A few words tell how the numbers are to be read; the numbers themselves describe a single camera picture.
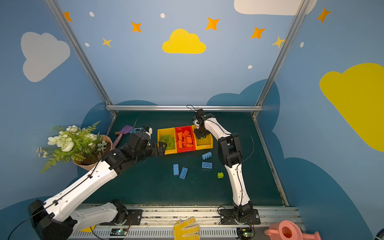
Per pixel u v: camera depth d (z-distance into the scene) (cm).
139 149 56
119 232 71
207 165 92
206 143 104
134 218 74
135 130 111
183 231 69
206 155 96
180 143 100
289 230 62
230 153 62
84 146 72
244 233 71
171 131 103
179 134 104
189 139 101
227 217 75
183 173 88
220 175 87
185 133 105
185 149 96
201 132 95
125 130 109
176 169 90
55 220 38
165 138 103
